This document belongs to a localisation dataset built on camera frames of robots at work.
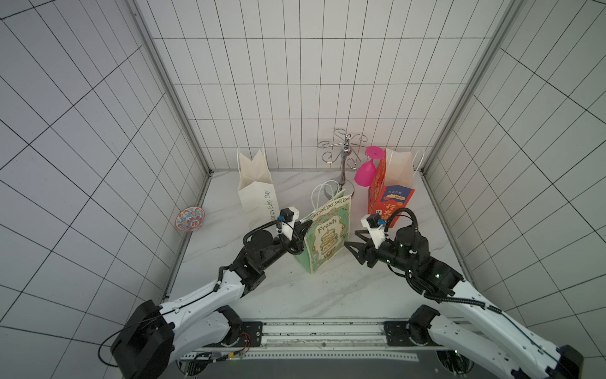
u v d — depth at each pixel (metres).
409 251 0.52
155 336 0.40
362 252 0.62
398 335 0.72
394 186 0.79
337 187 1.10
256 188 0.81
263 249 0.56
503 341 0.43
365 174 0.94
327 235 0.81
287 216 0.61
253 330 0.74
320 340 0.73
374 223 0.60
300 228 0.68
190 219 1.00
